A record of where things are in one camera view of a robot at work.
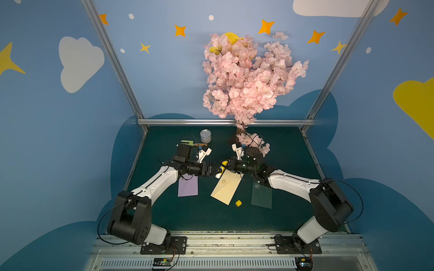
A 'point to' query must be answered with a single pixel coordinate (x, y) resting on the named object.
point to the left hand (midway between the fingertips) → (217, 170)
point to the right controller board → (303, 263)
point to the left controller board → (161, 263)
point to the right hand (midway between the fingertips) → (221, 161)
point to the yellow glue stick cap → (238, 203)
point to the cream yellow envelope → (226, 186)
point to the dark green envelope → (261, 195)
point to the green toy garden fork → (188, 142)
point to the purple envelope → (187, 185)
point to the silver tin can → (205, 135)
